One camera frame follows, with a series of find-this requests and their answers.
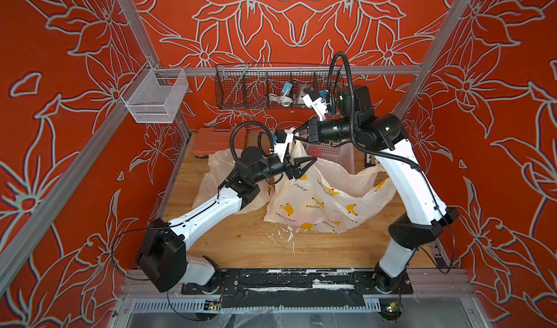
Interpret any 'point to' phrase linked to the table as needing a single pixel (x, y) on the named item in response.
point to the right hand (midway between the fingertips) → (286, 135)
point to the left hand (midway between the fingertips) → (311, 152)
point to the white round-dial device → (302, 90)
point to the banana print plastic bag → (326, 197)
